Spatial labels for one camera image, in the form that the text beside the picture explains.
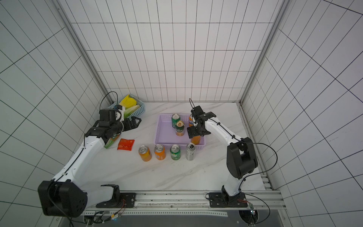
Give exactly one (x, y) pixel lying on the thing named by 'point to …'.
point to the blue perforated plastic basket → (141, 110)
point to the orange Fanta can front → (160, 152)
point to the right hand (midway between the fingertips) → (192, 133)
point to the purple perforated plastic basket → (165, 134)
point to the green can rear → (175, 118)
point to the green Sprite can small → (175, 151)
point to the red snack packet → (124, 144)
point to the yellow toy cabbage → (128, 101)
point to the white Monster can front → (190, 151)
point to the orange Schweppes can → (196, 140)
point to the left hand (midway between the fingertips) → (133, 124)
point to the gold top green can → (180, 126)
